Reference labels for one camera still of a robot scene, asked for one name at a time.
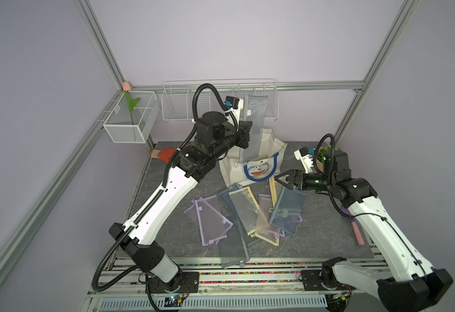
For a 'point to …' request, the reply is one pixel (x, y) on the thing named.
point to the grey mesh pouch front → (234, 248)
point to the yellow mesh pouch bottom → (268, 236)
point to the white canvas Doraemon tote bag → (235, 172)
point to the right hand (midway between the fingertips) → (281, 178)
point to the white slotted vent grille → (156, 303)
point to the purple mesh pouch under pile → (264, 205)
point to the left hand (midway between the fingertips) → (253, 124)
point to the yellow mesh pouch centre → (247, 208)
